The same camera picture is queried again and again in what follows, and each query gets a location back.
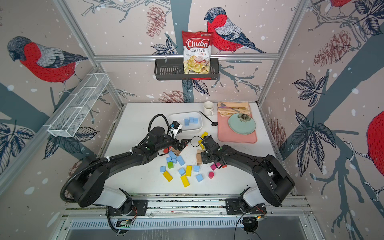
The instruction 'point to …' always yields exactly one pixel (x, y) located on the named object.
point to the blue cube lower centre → (181, 171)
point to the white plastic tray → (180, 116)
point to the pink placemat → (226, 134)
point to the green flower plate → (242, 123)
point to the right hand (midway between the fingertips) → (206, 155)
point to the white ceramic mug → (208, 108)
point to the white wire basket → (69, 123)
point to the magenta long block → (213, 166)
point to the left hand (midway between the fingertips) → (188, 132)
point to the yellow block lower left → (167, 176)
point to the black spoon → (214, 123)
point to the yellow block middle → (188, 170)
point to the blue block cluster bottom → (169, 159)
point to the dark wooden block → (177, 152)
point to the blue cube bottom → (199, 177)
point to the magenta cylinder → (211, 175)
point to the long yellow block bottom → (185, 181)
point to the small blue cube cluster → (172, 154)
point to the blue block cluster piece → (191, 119)
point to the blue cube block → (195, 120)
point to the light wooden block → (172, 149)
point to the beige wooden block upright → (199, 158)
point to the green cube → (170, 165)
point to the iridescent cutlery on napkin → (224, 106)
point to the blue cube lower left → (162, 169)
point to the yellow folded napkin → (227, 112)
